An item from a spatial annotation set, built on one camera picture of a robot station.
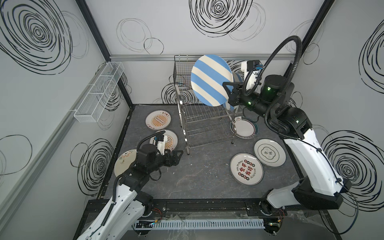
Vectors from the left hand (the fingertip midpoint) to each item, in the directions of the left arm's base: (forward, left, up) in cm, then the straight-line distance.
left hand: (177, 151), depth 74 cm
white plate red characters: (-1, -39, -19) cm, 43 cm away
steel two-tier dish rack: (+30, -14, -17) cm, 38 cm away
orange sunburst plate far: (+35, +20, -19) cm, 44 cm away
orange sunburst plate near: (+17, +8, -18) cm, 27 cm away
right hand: (+10, -19, +35) cm, 41 cm away
